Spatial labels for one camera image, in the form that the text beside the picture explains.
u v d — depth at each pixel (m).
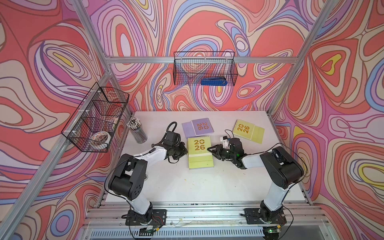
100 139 0.72
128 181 0.46
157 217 0.73
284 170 0.50
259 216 0.73
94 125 0.89
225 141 0.89
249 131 1.07
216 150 0.84
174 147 0.78
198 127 1.09
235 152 0.76
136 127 0.89
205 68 0.96
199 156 0.91
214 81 0.82
